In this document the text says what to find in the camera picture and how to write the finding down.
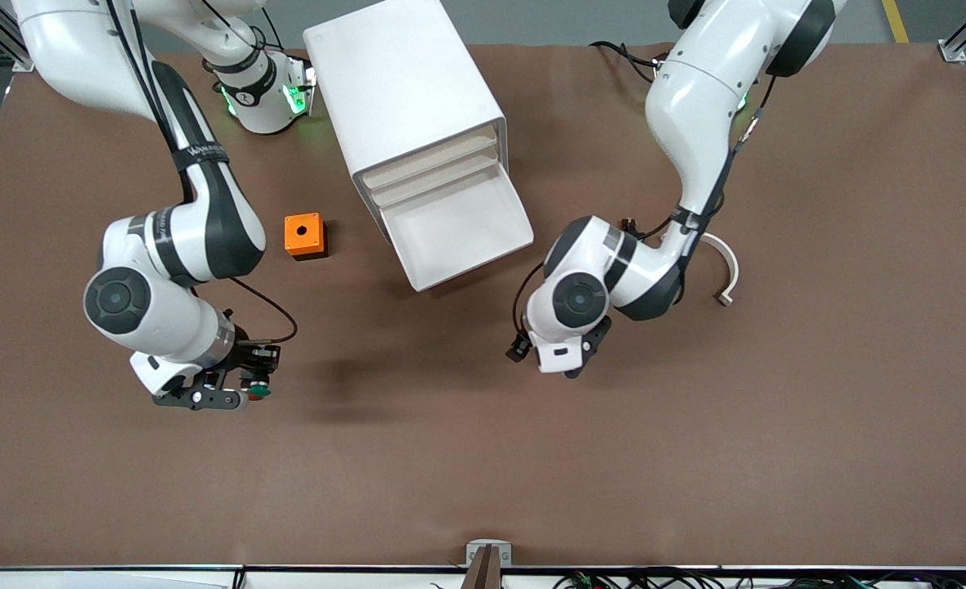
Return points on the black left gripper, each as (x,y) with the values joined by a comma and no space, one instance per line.
(519,346)

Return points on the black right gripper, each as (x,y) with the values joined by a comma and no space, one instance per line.
(247,357)

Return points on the green push button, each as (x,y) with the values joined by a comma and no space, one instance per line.
(259,391)

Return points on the white plastic drawer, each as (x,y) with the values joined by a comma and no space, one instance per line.
(458,229)
(429,158)
(433,177)

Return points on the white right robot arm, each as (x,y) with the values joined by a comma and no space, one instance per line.
(204,237)

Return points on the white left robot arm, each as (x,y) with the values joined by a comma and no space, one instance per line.
(695,98)

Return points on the white drawer cabinet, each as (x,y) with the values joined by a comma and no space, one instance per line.
(393,82)

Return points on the black white rectangular switch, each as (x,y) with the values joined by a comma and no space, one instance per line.
(628,222)

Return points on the orange button enclosure box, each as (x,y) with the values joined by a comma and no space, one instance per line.
(303,231)

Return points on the white curved bracket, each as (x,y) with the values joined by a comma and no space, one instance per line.
(730,266)

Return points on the gray camera mount bracket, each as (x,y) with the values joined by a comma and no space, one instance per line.
(488,556)

